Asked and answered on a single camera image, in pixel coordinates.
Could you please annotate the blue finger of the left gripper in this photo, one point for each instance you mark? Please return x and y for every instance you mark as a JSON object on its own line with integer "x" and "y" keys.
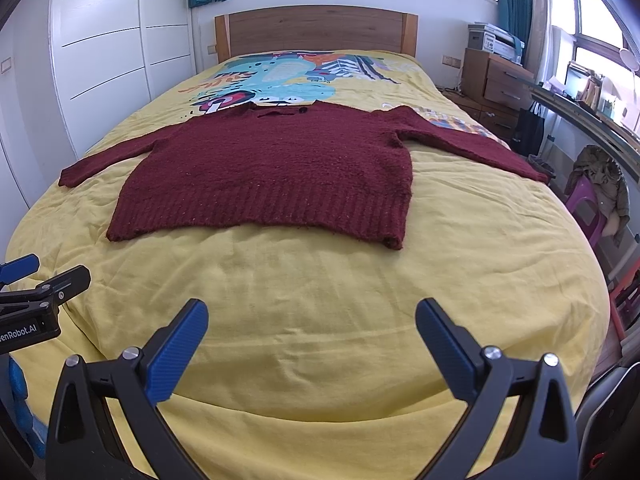
{"x": 62, "y": 287}
{"x": 15, "y": 270}

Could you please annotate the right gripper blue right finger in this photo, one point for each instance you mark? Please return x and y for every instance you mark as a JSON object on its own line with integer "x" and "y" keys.
{"x": 541, "y": 440}

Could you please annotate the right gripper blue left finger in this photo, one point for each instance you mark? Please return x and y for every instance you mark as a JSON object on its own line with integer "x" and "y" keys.
{"x": 83, "y": 441}

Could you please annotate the dark red knitted sweater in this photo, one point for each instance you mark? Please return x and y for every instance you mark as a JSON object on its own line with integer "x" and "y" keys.
{"x": 321, "y": 165}

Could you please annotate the yellow printed duvet cover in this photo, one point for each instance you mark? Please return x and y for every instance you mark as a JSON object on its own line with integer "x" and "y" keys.
{"x": 312, "y": 367}

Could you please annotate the purple plastic chair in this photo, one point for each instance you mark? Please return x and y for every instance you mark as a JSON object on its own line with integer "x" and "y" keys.
{"x": 590, "y": 206}

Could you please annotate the olive jacket on chair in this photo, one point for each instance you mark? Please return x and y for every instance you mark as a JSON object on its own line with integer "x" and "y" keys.
{"x": 609, "y": 185}

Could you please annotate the white wardrobe with drawers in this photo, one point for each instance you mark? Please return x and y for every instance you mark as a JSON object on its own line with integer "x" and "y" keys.
{"x": 112, "y": 57}

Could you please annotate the black bag beside chest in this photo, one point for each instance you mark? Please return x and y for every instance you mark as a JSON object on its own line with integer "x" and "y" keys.
{"x": 529, "y": 131}

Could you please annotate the glass desk with clutter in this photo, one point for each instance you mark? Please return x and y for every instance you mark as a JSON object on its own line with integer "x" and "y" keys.
{"x": 618, "y": 141}

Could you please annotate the wooden chest of drawers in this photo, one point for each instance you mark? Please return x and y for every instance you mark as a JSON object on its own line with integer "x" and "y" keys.
{"x": 492, "y": 91}

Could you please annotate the wooden bed headboard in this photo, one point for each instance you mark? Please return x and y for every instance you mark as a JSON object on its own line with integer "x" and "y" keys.
{"x": 316, "y": 28}

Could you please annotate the white printer on chest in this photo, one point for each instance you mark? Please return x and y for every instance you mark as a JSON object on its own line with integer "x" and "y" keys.
{"x": 492, "y": 39}

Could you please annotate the window with dark frame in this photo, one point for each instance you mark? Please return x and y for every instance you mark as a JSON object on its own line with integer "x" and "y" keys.
{"x": 594, "y": 38}

